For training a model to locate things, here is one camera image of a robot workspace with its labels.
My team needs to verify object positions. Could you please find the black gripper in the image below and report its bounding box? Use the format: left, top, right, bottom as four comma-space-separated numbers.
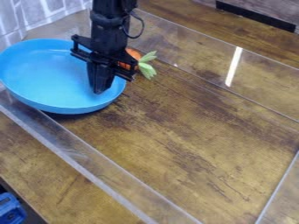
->
70, 34, 138, 95

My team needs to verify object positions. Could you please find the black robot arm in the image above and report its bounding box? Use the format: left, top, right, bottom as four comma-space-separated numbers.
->
71, 0, 146, 94

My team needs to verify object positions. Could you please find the orange toy carrot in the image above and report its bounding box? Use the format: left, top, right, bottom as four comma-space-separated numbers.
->
126, 48, 156, 80

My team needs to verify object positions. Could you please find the blue plastic tray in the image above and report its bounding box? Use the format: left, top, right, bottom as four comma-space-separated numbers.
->
0, 38, 127, 115

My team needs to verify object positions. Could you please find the clear acrylic barrier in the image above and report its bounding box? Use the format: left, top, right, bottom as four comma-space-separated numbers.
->
0, 0, 299, 224

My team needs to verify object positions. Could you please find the blue plastic object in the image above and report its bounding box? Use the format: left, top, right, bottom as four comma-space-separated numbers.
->
0, 192, 27, 224

